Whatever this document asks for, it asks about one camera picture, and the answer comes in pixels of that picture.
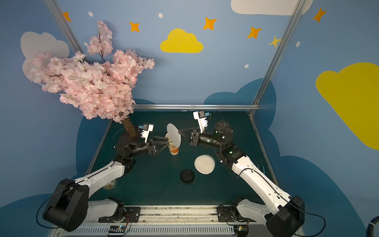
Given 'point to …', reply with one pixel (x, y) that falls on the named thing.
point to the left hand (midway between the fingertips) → (169, 140)
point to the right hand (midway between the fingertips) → (182, 130)
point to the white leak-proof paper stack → (204, 164)
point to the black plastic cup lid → (187, 176)
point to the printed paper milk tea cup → (173, 149)
